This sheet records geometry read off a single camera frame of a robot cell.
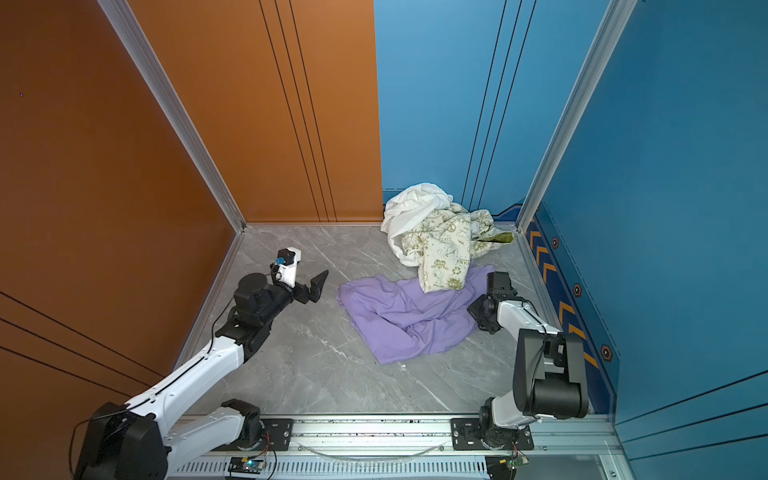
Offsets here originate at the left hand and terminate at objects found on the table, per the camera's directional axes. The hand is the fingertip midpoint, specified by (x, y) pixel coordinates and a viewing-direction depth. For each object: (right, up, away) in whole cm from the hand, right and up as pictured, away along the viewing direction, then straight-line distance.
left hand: (313, 263), depth 79 cm
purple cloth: (+24, -18, +11) cm, 32 cm away
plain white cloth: (+26, +19, +30) cm, 44 cm away
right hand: (+47, -16, +14) cm, 51 cm away
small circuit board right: (+51, -46, -10) cm, 69 cm away
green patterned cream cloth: (+39, +7, +21) cm, 45 cm away
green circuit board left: (-14, -48, -8) cm, 51 cm away
